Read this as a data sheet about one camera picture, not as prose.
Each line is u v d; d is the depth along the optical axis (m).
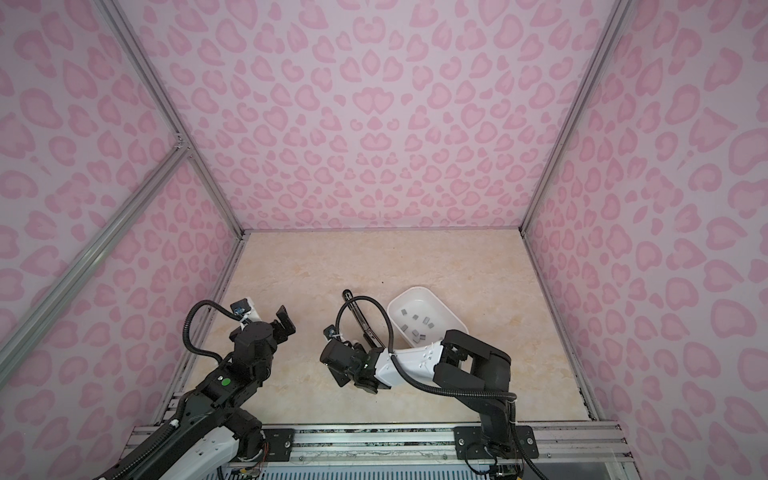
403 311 0.96
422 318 0.95
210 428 0.53
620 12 0.69
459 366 0.50
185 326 0.52
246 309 0.66
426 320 0.95
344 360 0.65
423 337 0.91
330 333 0.75
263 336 0.59
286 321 0.73
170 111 0.85
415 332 0.92
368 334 0.90
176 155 0.88
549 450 0.73
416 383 0.47
